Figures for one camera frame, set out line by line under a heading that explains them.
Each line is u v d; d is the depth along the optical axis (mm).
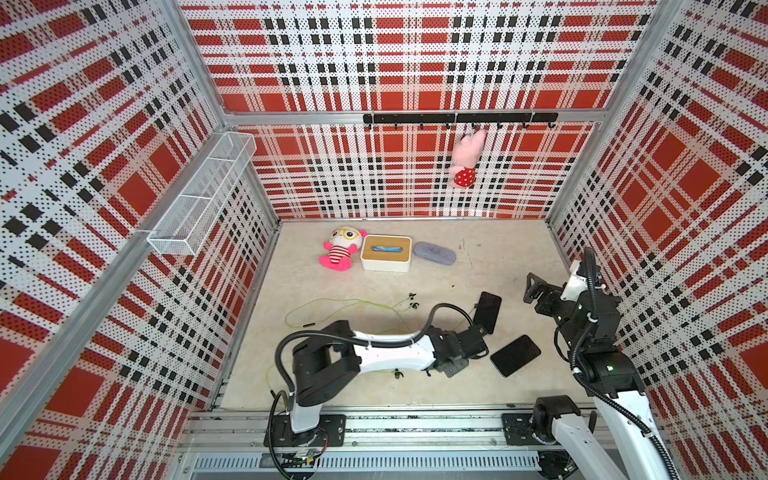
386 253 1071
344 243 1049
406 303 980
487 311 960
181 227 690
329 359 507
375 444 734
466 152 929
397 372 822
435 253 1076
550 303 621
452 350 619
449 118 884
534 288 657
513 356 879
